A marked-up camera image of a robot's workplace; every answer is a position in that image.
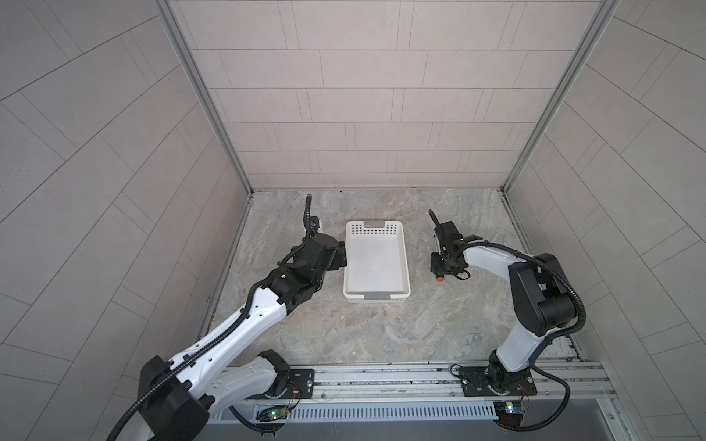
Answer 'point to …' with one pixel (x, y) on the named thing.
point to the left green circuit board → (273, 413)
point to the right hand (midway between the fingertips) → (436, 266)
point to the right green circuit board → (509, 412)
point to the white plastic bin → (377, 265)
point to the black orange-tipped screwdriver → (440, 277)
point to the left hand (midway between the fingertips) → (333, 243)
